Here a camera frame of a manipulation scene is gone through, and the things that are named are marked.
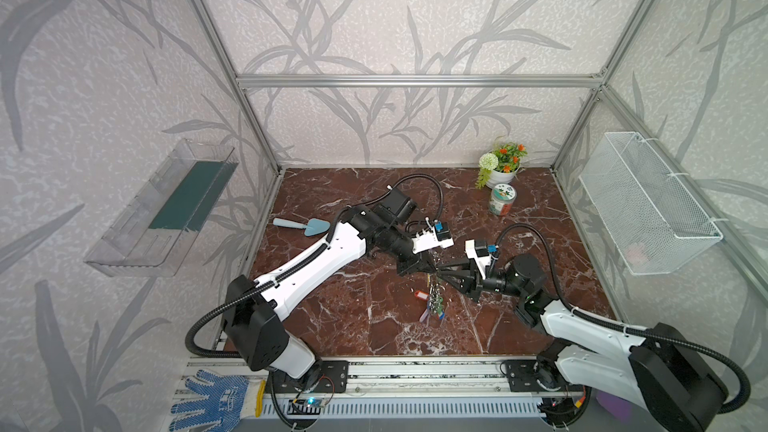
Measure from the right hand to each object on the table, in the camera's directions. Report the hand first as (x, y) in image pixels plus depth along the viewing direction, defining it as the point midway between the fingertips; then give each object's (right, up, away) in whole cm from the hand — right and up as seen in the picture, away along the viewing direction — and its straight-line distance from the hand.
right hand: (441, 264), depth 72 cm
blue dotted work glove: (-51, -32, -2) cm, 60 cm away
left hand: (-1, +1, -1) cm, 2 cm away
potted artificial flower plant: (+25, +27, +33) cm, 49 cm away
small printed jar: (+25, +16, +30) cm, 42 cm away
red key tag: (-4, -13, +14) cm, 19 cm away
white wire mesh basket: (+45, +11, -9) cm, 47 cm away
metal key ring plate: (-1, -12, +4) cm, 13 cm away
